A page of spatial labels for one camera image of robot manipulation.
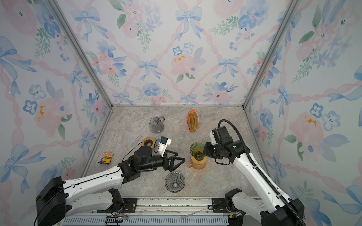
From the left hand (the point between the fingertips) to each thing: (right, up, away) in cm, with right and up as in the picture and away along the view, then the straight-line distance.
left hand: (182, 157), depth 68 cm
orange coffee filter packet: (+8, +17, +32) cm, 38 cm away
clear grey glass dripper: (-4, -17, +12) cm, 21 cm away
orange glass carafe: (+10, -7, +12) cm, 17 cm away
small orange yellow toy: (-48, -7, +19) cm, 52 cm away
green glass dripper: (+8, +1, +10) cm, 13 cm away
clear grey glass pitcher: (-20, +15, +39) cm, 46 cm away
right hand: (+12, +2, +8) cm, 14 cm away
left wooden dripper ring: (-23, +3, +30) cm, 37 cm away
